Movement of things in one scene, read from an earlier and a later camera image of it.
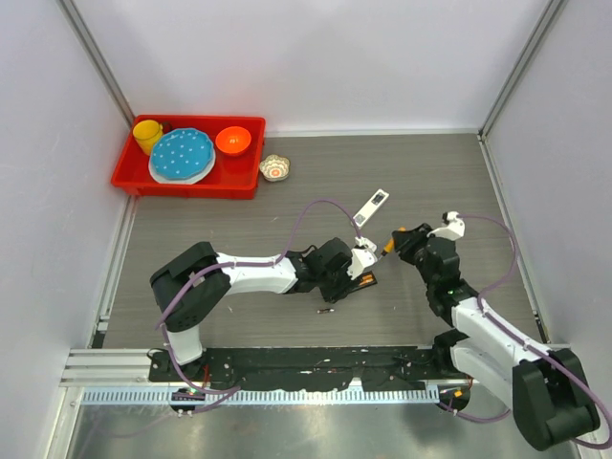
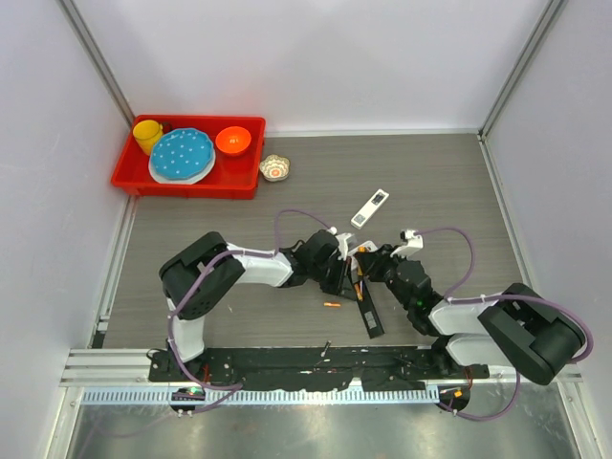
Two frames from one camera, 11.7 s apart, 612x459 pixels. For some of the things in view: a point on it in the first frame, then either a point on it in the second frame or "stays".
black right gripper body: (413, 250) to (391, 262)
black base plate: (309, 367) stays
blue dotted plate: (182, 154) stays
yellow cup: (147, 132) stays
